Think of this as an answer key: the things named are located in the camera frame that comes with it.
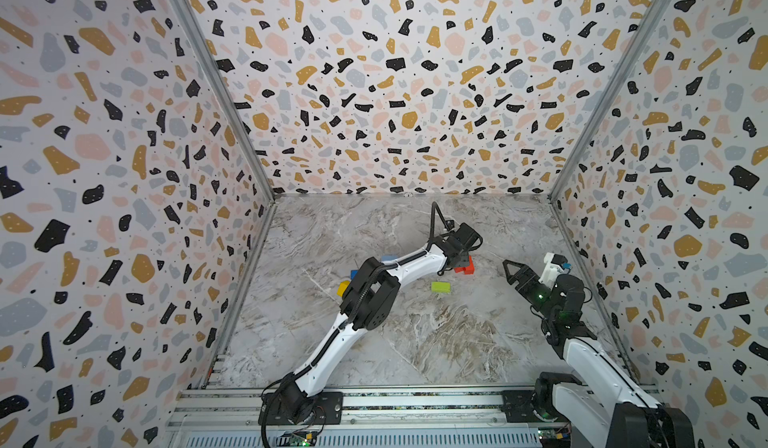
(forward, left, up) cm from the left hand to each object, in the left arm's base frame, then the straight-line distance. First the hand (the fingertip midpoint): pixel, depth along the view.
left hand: (464, 253), depth 98 cm
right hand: (-11, -9, +11) cm, 18 cm away
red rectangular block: (-3, -2, -5) cm, 7 cm away
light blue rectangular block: (-19, +24, +27) cm, 41 cm away
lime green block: (-10, +8, -5) cm, 14 cm away
